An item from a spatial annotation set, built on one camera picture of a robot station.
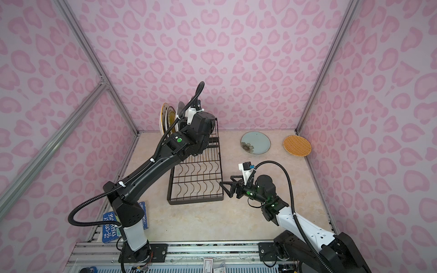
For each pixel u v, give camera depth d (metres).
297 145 1.10
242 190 0.68
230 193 0.68
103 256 0.74
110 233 0.77
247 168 0.69
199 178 0.96
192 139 0.53
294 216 0.53
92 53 0.82
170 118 0.76
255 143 1.14
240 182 0.69
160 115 1.13
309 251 0.52
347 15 0.71
